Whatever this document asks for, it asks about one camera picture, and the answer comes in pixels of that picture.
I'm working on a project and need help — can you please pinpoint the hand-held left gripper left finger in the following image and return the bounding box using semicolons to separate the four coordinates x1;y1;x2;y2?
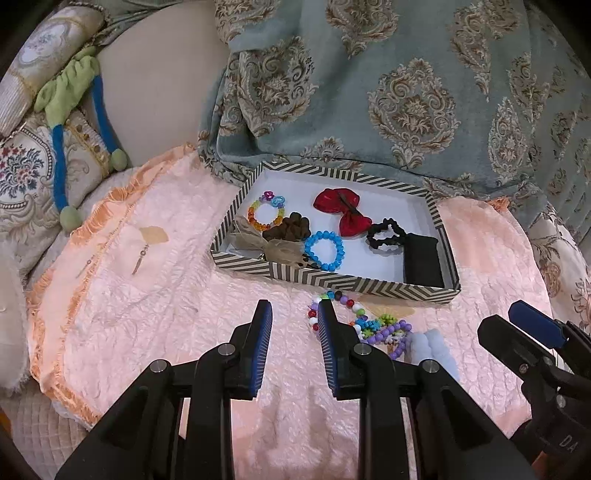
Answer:
55;299;274;480

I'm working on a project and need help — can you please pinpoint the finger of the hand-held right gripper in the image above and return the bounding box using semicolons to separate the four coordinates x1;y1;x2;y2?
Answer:
478;315;573;407
508;300;591;374

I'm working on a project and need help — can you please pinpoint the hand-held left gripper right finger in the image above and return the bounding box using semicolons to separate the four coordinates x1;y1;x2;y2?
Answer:
316;299;539;480

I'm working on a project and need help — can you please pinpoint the multicolour bead bracelet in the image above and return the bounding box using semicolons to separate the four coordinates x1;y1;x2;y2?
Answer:
306;290;370;335

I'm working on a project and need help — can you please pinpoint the striped cardboard box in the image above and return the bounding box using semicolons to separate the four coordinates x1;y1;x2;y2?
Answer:
210;161;461;305

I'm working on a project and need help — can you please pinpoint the blue bead bracelet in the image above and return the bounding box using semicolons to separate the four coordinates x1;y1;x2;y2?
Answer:
303;231;346;272

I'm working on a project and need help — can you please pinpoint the brown feather hair clip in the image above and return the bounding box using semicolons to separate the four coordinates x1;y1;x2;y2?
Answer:
231;217;324;273

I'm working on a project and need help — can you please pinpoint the black cloth pouch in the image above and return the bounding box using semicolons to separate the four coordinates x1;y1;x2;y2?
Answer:
404;233;446;287

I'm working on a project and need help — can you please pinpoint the black scrunchie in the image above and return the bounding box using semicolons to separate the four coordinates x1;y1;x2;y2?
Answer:
366;218;409;252

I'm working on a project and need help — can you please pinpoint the brown scrunchie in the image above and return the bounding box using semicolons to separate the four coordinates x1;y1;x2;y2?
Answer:
262;211;312;243

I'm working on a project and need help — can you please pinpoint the red bow hair clip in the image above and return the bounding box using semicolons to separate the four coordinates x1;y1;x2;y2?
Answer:
313;187;374;237

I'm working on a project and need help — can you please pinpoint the rainbow bead bracelet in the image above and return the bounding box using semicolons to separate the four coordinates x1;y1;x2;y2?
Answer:
248;190;287;232

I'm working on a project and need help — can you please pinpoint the light blue fluffy scrunchie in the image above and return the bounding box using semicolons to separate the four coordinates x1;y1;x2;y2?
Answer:
404;329;460;381

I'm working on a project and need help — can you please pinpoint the pink quilted blanket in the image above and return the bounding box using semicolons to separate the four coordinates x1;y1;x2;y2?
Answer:
25;143;555;480

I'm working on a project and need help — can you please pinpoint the beige quilted mat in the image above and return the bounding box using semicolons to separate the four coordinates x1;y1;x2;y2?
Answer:
0;383;98;467

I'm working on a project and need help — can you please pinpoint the white fluffy cushion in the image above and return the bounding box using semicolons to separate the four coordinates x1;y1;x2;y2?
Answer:
0;244;31;398

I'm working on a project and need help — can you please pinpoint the plain beige cushion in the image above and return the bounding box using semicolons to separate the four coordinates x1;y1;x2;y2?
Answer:
95;14;236;167

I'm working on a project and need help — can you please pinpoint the teal damask blanket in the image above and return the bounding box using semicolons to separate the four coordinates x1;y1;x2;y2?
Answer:
198;0;591;217

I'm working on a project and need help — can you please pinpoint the floral embroidered cushion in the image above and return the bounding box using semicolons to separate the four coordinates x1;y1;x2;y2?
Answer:
0;111;114;273

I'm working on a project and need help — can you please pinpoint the green and blue plush toy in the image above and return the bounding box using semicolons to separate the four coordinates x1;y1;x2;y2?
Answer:
34;46;127;232

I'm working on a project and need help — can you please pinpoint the grey patterned bolster cushion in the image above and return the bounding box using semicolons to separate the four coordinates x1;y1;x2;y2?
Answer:
0;4;112;134

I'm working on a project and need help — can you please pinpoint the green flower bead bracelet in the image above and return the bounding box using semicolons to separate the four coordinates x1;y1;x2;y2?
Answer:
353;314;407;344

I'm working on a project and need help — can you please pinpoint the purple bead bracelet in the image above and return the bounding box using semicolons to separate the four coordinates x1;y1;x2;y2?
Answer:
369;320;414;361

